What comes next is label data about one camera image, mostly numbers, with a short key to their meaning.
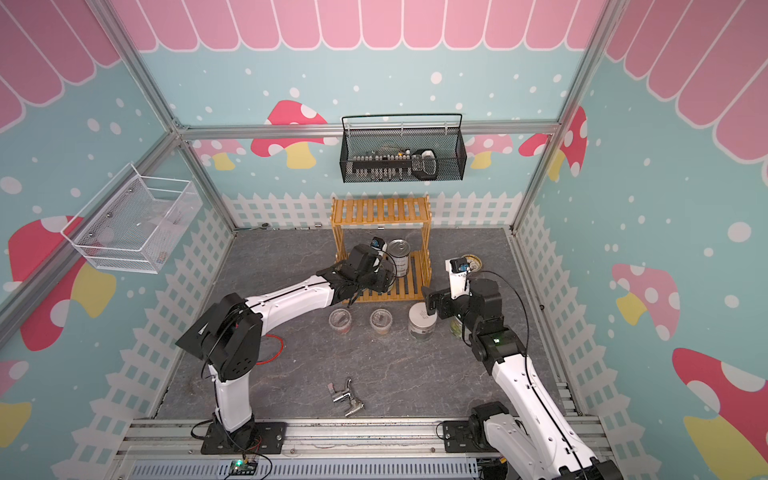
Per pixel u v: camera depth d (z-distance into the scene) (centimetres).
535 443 41
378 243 81
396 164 91
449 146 94
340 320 89
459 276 66
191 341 90
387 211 87
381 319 90
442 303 67
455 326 88
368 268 73
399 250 97
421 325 85
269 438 74
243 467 73
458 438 74
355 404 78
